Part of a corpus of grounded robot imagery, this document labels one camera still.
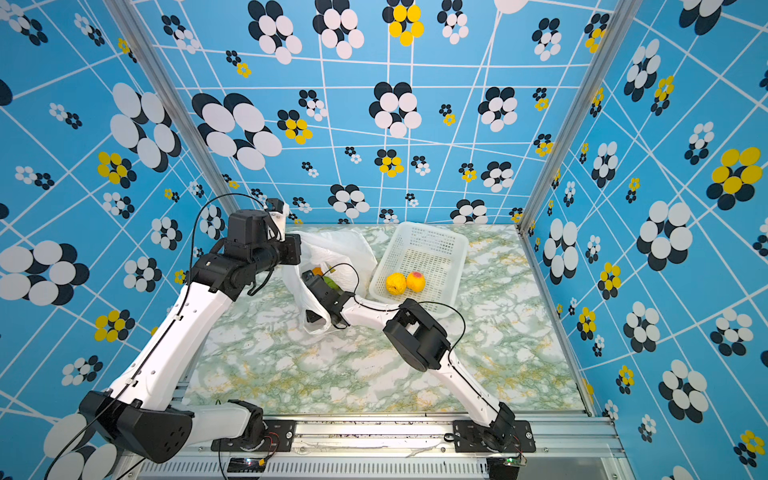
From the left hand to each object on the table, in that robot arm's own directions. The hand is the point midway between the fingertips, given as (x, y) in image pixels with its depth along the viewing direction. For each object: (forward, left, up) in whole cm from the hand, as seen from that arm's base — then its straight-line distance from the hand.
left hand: (302, 238), depth 74 cm
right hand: (-1, +4, -31) cm, 32 cm away
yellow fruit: (+4, -24, -26) cm, 35 cm away
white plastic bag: (+3, -9, -11) cm, 14 cm away
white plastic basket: (+18, -40, -30) cm, 53 cm away
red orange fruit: (+4, -31, -25) cm, 40 cm away
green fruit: (-2, -5, -17) cm, 18 cm away
